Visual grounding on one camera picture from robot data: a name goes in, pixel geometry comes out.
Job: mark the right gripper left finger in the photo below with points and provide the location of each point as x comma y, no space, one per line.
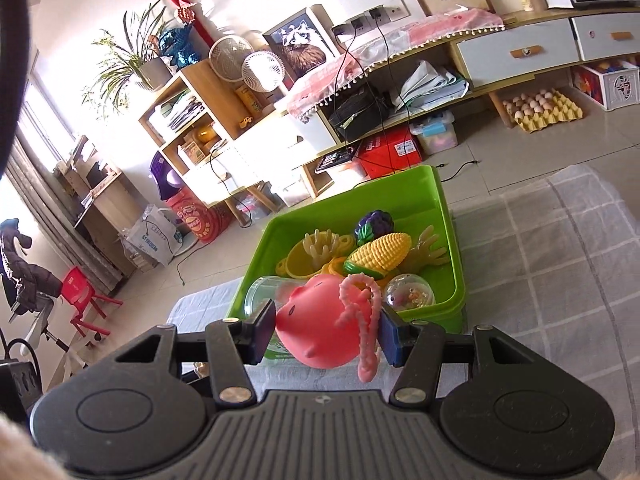
230,347

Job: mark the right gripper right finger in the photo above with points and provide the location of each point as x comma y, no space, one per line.
417,350

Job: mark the clear pink capsule ball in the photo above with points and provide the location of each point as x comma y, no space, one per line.
407,292

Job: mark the clear cotton swab jar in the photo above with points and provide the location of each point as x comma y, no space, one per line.
277,289

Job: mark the tan rubber octopus toy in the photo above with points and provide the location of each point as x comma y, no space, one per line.
424,254

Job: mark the pink toy pig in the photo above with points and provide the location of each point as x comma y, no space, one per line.
330,321

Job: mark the toy corn cob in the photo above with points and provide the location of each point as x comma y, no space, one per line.
379,257

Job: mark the yellow toy pot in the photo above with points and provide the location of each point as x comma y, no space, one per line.
298,265

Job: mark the orange toy basket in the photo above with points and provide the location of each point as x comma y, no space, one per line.
335,267

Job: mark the red printed bag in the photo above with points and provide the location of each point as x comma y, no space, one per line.
206,223

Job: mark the purple toy grapes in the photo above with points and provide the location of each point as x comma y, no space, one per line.
372,226

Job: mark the white paper bag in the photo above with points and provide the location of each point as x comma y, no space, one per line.
156,234

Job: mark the tan toy hand fork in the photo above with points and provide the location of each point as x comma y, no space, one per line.
321,246

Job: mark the green plastic storage bin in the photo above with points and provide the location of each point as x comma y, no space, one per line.
415,201

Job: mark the red child chair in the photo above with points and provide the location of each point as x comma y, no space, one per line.
80,294

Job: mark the grey checked tablecloth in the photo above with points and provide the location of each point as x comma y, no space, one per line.
556,265

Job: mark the wooden side desk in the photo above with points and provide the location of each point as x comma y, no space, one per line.
105,210

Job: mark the red cardboard box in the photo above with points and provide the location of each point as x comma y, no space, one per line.
388,152

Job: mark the clear plastic storage box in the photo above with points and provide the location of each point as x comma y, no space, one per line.
435,133

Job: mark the wooden open shelf unit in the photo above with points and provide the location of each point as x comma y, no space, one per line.
197,122

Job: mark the black bag in cabinet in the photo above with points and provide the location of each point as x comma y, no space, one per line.
360,113

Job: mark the folded grey cloth pile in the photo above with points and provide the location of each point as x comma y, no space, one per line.
429,87

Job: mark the yellow egg tray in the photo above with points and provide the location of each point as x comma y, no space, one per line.
548,107

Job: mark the white desk fan front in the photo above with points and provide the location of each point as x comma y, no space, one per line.
263,71

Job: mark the white desk fan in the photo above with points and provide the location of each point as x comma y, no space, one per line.
263,71
226,57

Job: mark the white desk fan rear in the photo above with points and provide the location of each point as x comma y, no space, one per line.
226,57

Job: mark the potted green plant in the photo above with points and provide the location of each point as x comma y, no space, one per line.
121,59

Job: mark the pink lace cloth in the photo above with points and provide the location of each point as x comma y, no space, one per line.
319,86

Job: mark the framed raccoon picture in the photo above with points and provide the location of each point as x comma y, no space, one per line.
303,41

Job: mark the long wooden tv cabinet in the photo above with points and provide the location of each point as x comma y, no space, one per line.
530,43

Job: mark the white toy crate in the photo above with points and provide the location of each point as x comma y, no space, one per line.
611,84

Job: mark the wall power strip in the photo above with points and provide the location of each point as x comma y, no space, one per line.
386,13

